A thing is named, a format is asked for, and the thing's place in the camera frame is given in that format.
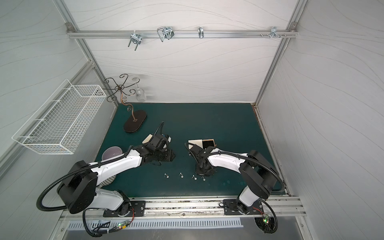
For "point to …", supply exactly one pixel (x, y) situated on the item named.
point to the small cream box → (147, 139)
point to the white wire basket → (60, 123)
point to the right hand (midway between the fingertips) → (200, 173)
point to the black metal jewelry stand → (137, 122)
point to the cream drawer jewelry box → (203, 143)
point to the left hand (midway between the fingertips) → (173, 156)
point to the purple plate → (110, 152)
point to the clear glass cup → (140, 95)
